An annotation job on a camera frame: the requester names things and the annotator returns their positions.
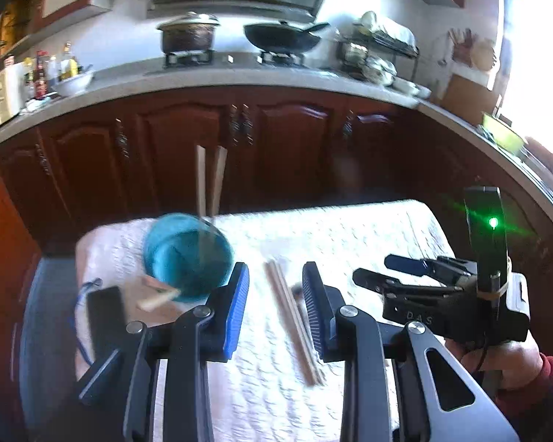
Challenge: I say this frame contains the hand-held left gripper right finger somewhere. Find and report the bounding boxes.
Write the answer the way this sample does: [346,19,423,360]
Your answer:
[302,261,521,442]

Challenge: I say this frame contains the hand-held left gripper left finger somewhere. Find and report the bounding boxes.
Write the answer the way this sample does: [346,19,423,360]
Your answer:
[77,262,251,442]

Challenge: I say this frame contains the gas stove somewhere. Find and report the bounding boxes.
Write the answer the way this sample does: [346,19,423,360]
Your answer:
[161,50,307,69]

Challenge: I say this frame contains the brown cooking pot with lid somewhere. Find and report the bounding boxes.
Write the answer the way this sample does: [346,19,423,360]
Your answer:
[156,11,222,55]

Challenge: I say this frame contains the brown board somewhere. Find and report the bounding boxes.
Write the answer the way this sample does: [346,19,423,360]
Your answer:
[440,74,501,125]

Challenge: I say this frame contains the quilted white tablecloth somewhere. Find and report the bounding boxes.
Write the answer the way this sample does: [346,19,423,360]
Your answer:
[76,199,457,442]

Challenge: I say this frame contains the black rectangular device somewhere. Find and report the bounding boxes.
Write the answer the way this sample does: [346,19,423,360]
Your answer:
[87,287,131,364]

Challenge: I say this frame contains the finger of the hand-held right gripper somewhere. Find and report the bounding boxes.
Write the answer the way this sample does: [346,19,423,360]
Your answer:
[352,268,462,296]
[385,254,477,286]

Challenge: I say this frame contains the yellow oil bottle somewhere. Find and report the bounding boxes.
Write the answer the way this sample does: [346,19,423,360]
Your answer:
[61,42,80,79]

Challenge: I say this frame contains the grey stone countertop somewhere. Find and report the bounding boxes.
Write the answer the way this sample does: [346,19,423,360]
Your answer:
[0,53,553,222]

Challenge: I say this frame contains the large white bowl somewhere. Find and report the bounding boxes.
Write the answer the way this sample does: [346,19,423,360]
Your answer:
[54,70,95,97]

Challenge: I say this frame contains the person's right hand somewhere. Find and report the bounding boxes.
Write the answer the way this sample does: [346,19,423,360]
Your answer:
[446,338,543,393]

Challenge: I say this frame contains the small white bowl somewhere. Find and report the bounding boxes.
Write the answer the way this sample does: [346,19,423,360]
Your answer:
[392,76,420,95]

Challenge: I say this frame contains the green basin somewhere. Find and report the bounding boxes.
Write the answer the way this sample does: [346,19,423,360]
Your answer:
[481,113,528,155]

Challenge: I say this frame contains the dark wooden base cabinets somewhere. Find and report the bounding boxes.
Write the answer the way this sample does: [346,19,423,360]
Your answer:
[0,85,553,286]

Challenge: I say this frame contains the black wok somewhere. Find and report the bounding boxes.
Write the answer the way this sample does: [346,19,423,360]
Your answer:
[243,19,331,55]

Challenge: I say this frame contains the blue glass cup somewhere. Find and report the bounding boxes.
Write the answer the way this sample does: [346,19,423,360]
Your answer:
[143,213,236,305]

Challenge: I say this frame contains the wall utensil holder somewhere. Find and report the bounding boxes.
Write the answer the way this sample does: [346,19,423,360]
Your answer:
[445,28,496,72]

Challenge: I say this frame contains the person's right forearm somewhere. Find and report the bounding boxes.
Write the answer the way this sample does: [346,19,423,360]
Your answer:
[493,354,553,429]

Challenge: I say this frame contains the wire dish rack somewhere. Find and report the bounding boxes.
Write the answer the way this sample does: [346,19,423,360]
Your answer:
[336,11,420,86]

